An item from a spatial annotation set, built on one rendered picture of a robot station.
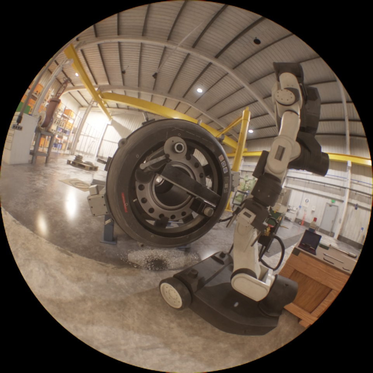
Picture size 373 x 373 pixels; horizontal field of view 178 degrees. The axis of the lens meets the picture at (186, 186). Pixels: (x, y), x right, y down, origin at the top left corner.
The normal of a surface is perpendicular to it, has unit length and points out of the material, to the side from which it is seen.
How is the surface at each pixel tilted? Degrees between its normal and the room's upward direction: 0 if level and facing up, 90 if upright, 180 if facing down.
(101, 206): 90
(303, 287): 90
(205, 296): 0
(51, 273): 0
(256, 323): 0
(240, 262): 90
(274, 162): 90
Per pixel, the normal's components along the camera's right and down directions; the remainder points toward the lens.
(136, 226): 0.44, 0.20
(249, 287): -0.67, -0.14
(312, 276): -0.85, -0.22
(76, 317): 0.29, -0.96
